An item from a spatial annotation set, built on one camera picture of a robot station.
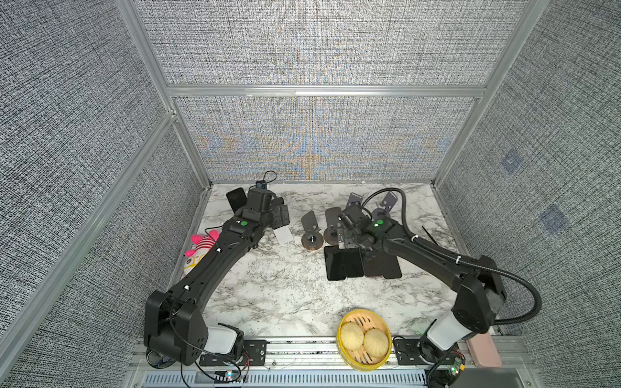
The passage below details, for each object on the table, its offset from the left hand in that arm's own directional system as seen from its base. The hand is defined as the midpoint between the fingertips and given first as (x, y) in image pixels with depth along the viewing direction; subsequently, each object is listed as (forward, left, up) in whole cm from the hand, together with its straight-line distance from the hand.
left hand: (274, 210), depth 83 cm
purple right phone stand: (+12, -47, -12) cm, 50 cm away
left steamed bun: (-37, -23, -14) cm, 46 cm away
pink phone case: (-43, -62, -18) cm, 77 cm away
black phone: (-11, -22, -20) cm, 31 cm away
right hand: (-7, -27, -7) cm, 29 cm away
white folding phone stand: (+3, -1, -20) cm, 20 cm away
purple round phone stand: (+12, -31, -9) cm, 35 cm away
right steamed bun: (-39, -29, -14) cm, 51 cm away
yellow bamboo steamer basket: (-43, -24, -18) cm, 52 cm away
